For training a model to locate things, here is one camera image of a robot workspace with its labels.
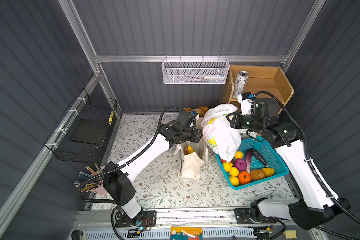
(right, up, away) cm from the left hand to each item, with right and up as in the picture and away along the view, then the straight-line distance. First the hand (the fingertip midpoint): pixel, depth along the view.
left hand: (198, 132), depth 78 cm
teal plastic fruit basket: (+39, -19, +16) cm, 46 cm away
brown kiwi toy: (+33, -22, +3) cm, 40 cm away
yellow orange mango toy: (+40, -22, +5) cm, 46 cm away
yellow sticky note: (+41, -47, -10) cm, 63 cm away
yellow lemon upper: (+17, -19, +6) cm, 26 cm away
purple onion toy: (+25, -19, +8) cm, 32 cm away
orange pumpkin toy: (+26, -25, +4) cm, 36 cm away
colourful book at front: (-7, -47, -8) cm, 48 cm away
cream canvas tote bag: (-4, -17, +1) cm, 17 cm away
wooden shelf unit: (+50, +34, +18) cm, 63 cm away
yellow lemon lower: (+20, -26, +3) cm, 33 cm away
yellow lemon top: (+26, -14, +14) cm, 33 cm away
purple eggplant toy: (+32, -15, +14) cm, 38 cm away
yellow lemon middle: (+21, -23, +7) cm, 32 cm away
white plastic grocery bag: (+9, -1, -10) cm, 13 cm away
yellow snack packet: (-5, -10, +9) cm, 14 cm away
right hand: (+12, +8, -11) cm, 18 cm away
